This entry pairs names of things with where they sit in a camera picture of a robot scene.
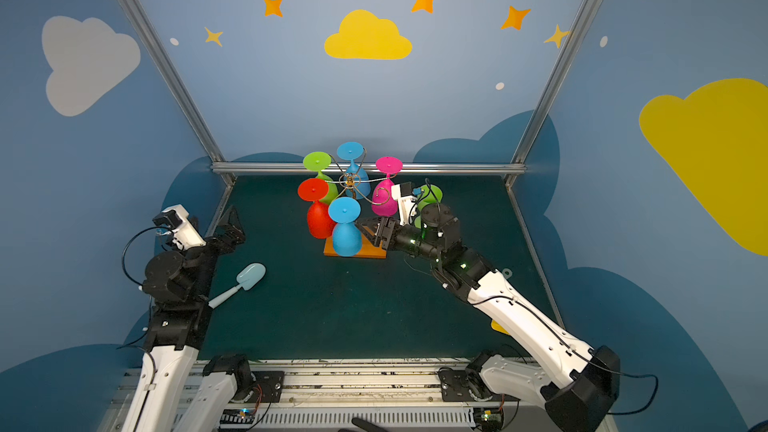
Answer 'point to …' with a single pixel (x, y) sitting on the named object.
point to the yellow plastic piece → (497, 327)
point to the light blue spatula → (247, 278)
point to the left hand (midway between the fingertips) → (212, 212)
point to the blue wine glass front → (347, 235)
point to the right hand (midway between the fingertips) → (364, 220)
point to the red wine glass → (319, 220)
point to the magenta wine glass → (388, 165)
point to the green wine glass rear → (319, 162)
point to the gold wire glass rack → (353, 180)
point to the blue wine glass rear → (353, 150)
